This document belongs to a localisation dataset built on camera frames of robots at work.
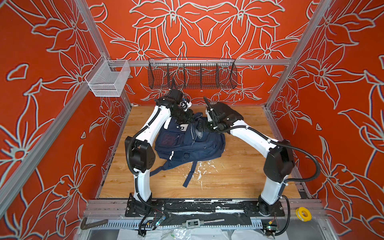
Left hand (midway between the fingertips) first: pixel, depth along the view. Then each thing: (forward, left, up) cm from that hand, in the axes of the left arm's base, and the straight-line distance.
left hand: (194, 119), depth 82 cm
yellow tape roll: (-39, -56, -22) cm, 71 cm away
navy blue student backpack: (-8, +6, -13) cm, 16 cm away
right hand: (0, -4, -6) cm, 7 cm away
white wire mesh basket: (+20, +53, +12) cm, 58 cm away
